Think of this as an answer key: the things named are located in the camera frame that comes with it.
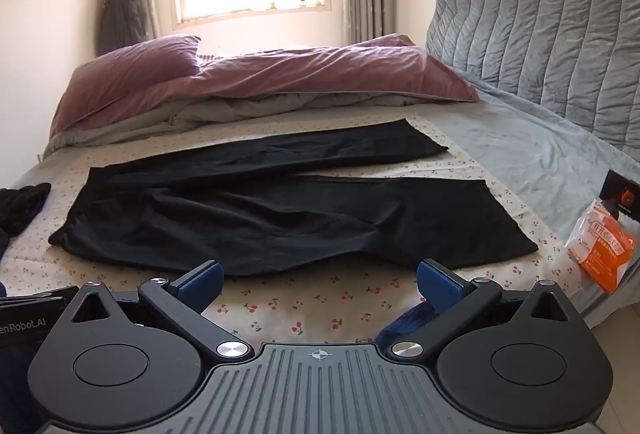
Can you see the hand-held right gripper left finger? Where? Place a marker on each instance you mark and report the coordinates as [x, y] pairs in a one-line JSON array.
[[202, 283]]

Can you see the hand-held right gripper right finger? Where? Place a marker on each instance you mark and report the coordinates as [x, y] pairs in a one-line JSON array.
[[440, 285]]

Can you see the black pants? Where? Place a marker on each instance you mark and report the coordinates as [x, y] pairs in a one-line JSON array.
[[250, 224]]

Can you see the cherry print bed sheet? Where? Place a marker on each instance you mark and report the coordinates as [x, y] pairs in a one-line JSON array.
[[310, 299]]

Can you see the black crumpled cloth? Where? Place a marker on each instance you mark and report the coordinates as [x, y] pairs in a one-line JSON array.
[[20, 209]]

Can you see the grey bed sheet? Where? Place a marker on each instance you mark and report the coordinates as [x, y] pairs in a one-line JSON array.
[[520, 149]]

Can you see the orange and white packet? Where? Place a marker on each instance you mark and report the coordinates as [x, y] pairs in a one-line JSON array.
[[602, 249]]

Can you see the black box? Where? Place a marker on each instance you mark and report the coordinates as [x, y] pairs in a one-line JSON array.
[[622, 194]]

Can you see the purple duvet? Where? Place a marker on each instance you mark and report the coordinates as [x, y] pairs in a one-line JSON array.
[[300, 74]]

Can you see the grey quilted headboard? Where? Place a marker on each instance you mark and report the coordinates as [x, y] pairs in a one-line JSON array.
[[540, 34]]

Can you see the grey hanging garment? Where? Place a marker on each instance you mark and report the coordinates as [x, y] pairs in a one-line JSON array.
[[122, 22]]

